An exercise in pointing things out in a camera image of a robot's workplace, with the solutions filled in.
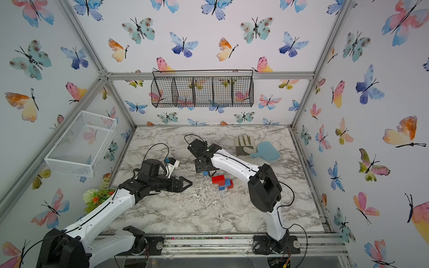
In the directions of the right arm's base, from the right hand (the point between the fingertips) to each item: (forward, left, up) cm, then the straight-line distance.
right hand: (205, 165), depth 87 cm
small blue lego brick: (+1, +1, -10) cm, 10 cm away
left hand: (-11, +7, +2) cm, 13 cm away
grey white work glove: (+23, -22, -11) cm, 34 cm away
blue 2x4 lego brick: (-6, -12, -6) cm, 15 cm away
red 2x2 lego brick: (-7, -14, -9) cm, 18 cm away
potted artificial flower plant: (-22, +43, +7) cm, 49 cm away
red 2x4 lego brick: (-8, -8, -1) cm, 11 cm away
